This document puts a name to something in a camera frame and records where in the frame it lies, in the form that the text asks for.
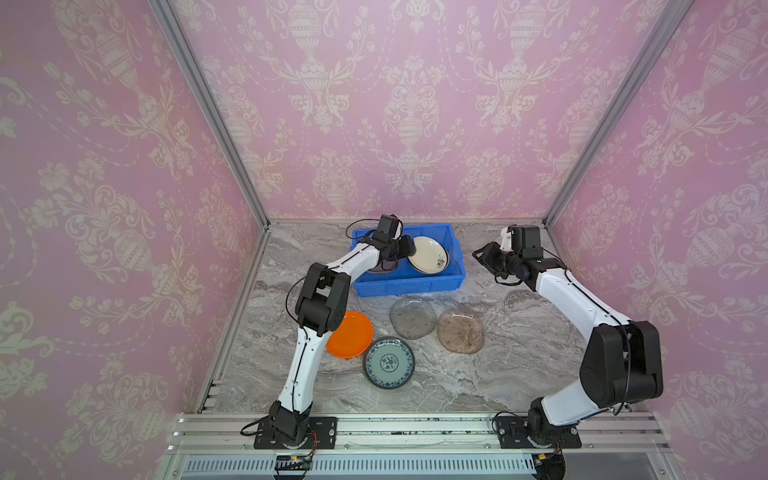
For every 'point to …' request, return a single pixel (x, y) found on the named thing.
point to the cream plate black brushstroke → (430, 256)
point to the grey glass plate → (413, 318)
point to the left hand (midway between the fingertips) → (415, 247)
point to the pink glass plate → (385, 266)
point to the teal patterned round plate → (389, 362)
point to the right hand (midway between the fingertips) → (477, 253)
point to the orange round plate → (353, 338)
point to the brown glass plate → (460, 331)
